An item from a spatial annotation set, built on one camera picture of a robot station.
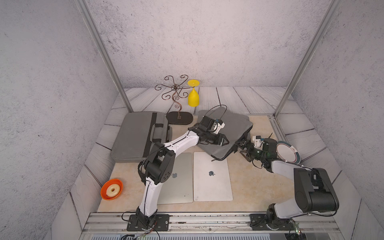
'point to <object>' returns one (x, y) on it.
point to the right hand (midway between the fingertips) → (238, 146)
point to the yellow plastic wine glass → (193, 98)
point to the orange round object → (103, 191)
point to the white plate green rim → (287, 152)
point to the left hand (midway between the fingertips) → (228, 142)
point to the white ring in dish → (113, 190)
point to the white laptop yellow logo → (211, 180)
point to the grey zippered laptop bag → (137, 133)
